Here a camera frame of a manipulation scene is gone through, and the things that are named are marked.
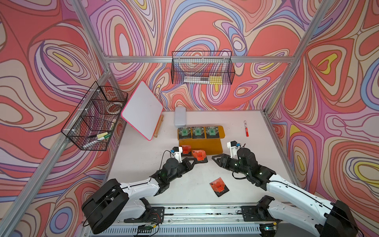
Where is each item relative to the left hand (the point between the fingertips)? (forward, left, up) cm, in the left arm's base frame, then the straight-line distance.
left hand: (199, 161), depth 79 cm
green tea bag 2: (+18, 0, +2) cm, 18 cm away
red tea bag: (+14, +8, -11) cm, 19 cm away
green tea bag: (+18, +8, +2) cm, 20 cm away
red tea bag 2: (+4, 0, -1) cm, 4 cm away
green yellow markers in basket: (+6, +48, +14) cm, 50 cm away
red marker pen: (+31, -37, -12) cm, 50 cm away
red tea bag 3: (-10, -12, -13) cm, 20 cm away
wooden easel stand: (+31, +27, -8) cm, 42 cm away
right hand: (-1, -8, +1) cm, 8 cm away
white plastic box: (+43, +13, -11) cm, 47 cm away
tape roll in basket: (+30, +50, +15) cm, 60 cm away
